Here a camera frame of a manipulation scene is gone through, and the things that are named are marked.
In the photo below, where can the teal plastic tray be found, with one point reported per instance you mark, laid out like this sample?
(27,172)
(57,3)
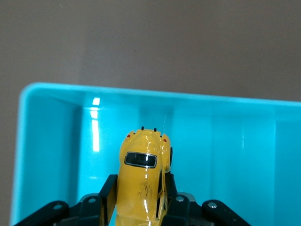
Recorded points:
(223,153)

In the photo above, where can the yellow toy beetle car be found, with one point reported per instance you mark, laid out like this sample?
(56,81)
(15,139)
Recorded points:
(138,188)

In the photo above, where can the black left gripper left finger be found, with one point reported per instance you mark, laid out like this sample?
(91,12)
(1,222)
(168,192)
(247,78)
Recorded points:
(94,212)

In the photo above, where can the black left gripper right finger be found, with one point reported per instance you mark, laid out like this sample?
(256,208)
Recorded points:
(185,212)

